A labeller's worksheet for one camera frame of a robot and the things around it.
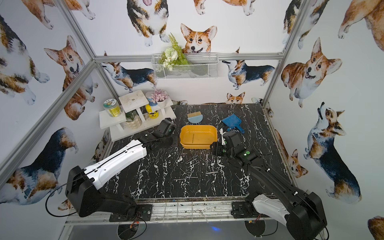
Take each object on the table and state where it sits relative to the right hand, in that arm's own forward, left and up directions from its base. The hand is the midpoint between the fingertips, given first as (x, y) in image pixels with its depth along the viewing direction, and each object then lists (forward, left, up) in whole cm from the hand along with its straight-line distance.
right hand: (218, 142), depth 80 cm
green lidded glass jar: (+21, +62, +7) cm, 66 cm away
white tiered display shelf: (+28, +50, +6) cm, 57 cm away
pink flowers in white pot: (+28, +34, +9) cm, 45 cm away
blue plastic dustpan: (+29, -14, -19) cm, 38 cm away
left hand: (+4, +23, +1) cm, 23 cm away
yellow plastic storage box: (+15, +11, -18) cm, 26 cm away
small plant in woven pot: (+24, +57, -9) cm, 62 cm away
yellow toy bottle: (+30, +45, -11) cm, 55 cm away
